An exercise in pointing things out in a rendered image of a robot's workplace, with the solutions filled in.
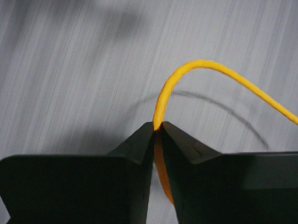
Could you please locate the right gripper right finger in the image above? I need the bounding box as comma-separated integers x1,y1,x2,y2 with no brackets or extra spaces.
162,121,298,224

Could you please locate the orange cable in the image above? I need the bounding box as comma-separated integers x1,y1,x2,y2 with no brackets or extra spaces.
152,60,298,206

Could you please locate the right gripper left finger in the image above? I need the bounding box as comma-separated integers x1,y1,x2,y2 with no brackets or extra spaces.
0,122,154,224

